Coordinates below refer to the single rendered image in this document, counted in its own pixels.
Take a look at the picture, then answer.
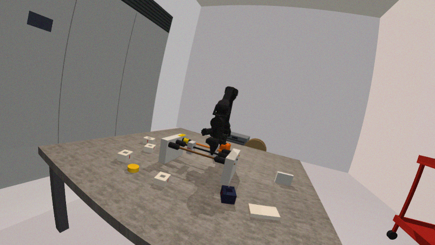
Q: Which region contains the yellow short cylinder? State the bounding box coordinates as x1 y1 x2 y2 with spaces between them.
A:
127 164 139 173

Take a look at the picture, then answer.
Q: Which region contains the white square block with dark centre hole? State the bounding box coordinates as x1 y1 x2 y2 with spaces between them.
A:
143 136 155 145

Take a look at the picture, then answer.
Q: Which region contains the cream flat rectangular block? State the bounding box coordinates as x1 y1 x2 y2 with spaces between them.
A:
248 204 280 220

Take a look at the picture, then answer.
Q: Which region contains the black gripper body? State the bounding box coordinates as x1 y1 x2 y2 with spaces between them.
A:
206 127 226 146

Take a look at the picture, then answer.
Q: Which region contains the cream square block with hole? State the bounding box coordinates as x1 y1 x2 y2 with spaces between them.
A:
153 172 171 187

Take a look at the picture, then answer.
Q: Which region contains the white square block with red mark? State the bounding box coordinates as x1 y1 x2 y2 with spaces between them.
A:
117 150 133 163

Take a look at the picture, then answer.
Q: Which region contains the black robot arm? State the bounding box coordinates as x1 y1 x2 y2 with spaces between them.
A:
201 86 238 145

